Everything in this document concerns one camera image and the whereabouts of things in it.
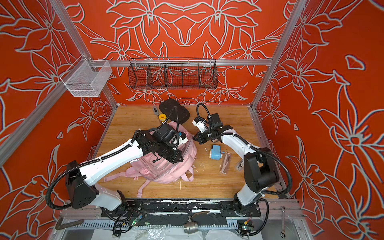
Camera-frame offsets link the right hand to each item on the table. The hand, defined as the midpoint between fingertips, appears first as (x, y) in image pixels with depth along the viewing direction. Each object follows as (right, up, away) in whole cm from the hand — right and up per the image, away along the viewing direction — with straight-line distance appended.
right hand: (193, 136), depth 86 cm
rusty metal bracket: (-63, -40, -18) cm, 77 cm away
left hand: (-5, -9, -15) cm, 19 cm away
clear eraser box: (+28, -17, 0) cm, 33 cm away
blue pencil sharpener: (+14, -10, +1) cm, 17 cm away
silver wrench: (+41, -42, -19) cm, 62 cm away
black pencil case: (-14, +16, +25) cm, 32 cm away
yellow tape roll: (-23, +12, +24) cm, 35 cm away
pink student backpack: (-16, -16, -12) cm, 26 cm away
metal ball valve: (-1, -39, -21) cm, 44 cm away
